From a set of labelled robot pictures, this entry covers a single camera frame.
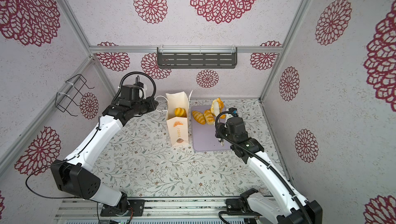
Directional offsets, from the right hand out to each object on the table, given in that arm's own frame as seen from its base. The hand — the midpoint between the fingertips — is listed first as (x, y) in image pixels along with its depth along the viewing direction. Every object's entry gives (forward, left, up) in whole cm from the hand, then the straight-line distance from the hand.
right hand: (217, 122), depth 76 cm
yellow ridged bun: (+15, +22, -10) cm, 28 cm away
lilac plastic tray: (+7, +7, -25) cm, 27 cm away
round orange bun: (+11, -2, +1) cm, 11 cm away
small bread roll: (+20, +3, -21) cm, 29 cm away
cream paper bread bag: (+1, +21, -6) cm, 22 cm away
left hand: (+8, +31, +4) cm, 32 cm away
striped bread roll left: (+20, +10, -21) cm, 30 cm away
